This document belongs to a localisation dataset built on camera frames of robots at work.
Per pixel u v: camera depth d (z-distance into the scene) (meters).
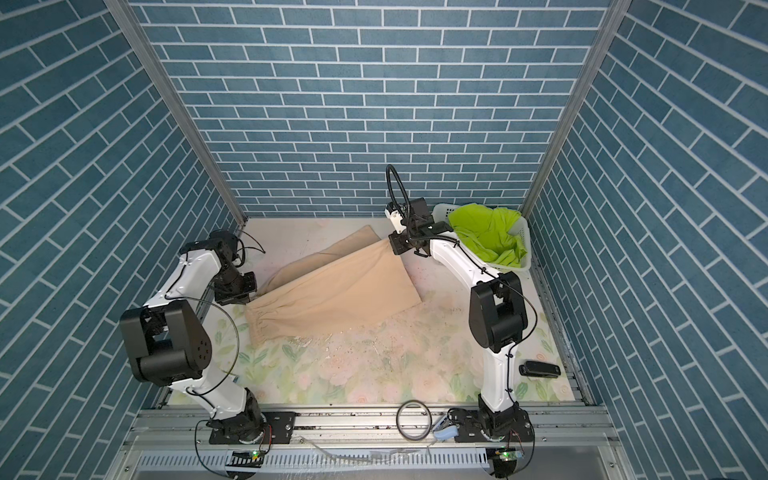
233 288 0.75
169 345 0.46
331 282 0.90
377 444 0.73
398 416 0.75
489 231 1.12
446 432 0.72
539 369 0.85
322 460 0.74
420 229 0.72
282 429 0.73
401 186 0.71
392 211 0.83
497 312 0.52
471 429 0.74
